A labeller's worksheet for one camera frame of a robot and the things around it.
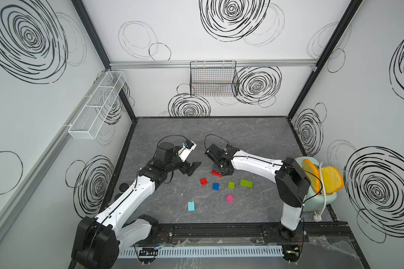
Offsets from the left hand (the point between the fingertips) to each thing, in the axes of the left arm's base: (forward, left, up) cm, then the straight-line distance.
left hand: (192, 156), depth 79 cm
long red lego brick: (-1, -13, -15) cm, 20 cm away
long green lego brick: (-5, -29, -17) cm, 34 cm away
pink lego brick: (-14, -19, -16) cm, 29 cm away
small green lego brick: (-7, -20, -16) cm, 27 cm away
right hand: (0, -13, -12) cm, 18 cm away
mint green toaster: (-17, -60, -3) cm, 62 cm away
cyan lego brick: (-18, 0, -17) cm, 25 cm away
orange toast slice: (-8, -50, +7) cm, 51 cm away
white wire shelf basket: (+7, +46, +15) cm, 49 cm away
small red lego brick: (-5, -6, -17) cm, 19 cm away
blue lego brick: (-8, -12, -16) cm, 22 cm away
